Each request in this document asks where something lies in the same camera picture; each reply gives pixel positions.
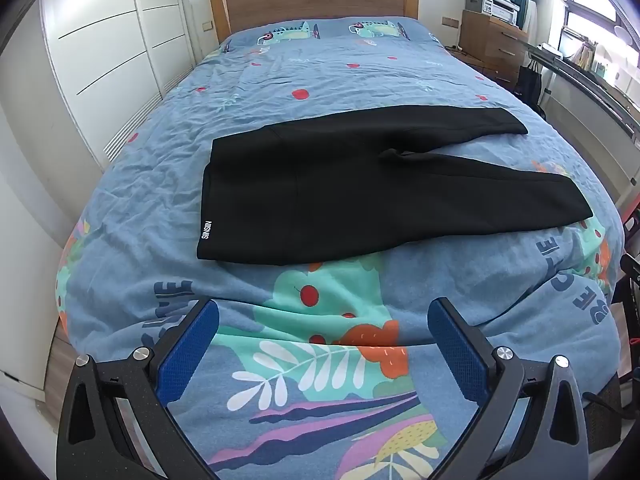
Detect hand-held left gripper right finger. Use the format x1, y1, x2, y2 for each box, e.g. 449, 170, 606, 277
426, 297, 591, 480

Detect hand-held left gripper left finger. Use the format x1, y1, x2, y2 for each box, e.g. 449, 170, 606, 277
56, 299, 221, 480

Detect black pants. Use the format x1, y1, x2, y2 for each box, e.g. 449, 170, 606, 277
196, 107, 595, 266

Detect dark shopping bag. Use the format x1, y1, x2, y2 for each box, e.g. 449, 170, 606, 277
515, 64, 543, 106

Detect glass desk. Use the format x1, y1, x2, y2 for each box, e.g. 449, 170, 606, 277
525, 40, 640, 136

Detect blue printed bed cover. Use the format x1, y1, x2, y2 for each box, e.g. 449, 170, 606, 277
55, 16, 628, 480

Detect wooden dresser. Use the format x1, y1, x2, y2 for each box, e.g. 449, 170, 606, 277
459, 9, 531, 91

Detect white wardrobe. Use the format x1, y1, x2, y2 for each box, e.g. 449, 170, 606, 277
40, 0, 201, 161

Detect white printer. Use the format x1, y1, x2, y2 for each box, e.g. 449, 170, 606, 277
464, 0, 521, 25

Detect wooden bed headboard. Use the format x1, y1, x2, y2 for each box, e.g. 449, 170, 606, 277
209, 0, 420, 43

